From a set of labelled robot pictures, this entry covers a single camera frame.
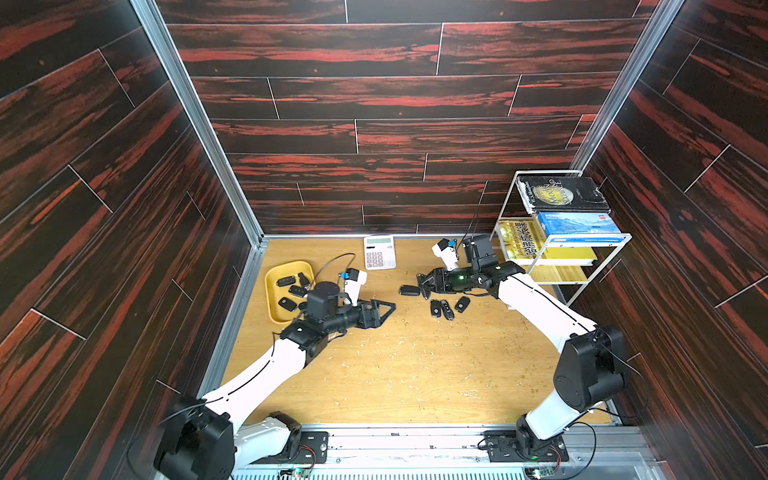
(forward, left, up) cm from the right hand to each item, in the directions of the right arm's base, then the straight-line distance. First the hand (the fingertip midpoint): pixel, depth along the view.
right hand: (427, 281), depth 86 cm
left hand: (-12, +11, +3) cm, 16 cm away
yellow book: (+11, -44, +2) cm, 45 cm away
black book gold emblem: (+20, -37, +17) cm, 46 cm away
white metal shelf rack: (+16, -30, +2) cm, 34 cm away
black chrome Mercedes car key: (+11, +43, -16) cm, 47 cm away
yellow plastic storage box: (+7, +48, -16) cm, 51 cm away
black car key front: (+9, +48, -14) cm, 51 cm away
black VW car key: (+1, -5, -16) cm, 17 cm away
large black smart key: (+8, +5, -17) cm, 19 cm away
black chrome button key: (0, -8, -16) cm, 18 cm away
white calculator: (+24, +16, -14) cm, 32 cm away
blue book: (+8, -38, +16) cm, 42 cm away
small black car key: (+3, -13, -15) cm, 21 cm away
